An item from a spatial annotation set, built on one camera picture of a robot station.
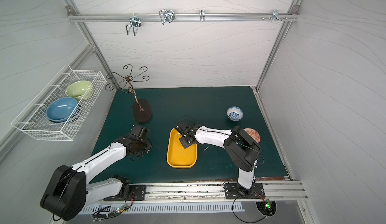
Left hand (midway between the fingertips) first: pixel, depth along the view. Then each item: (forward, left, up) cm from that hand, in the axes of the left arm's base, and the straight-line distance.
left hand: (150, 146), depth 87 cm
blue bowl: (+2, +32, +33) cm, 46 cm away
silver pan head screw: (0, -33, -2) cm, 33 cm away
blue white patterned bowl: (+26, -54, -2) cm, 60 cm away
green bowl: (+15, +32, +32) cm, 47 cm away
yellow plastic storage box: (-4, -16, -3) cm, 17 cm away
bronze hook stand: (+26, +12, -1) cm, 29 cm away
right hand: (+5, -21, 0) cm, 22 cm away
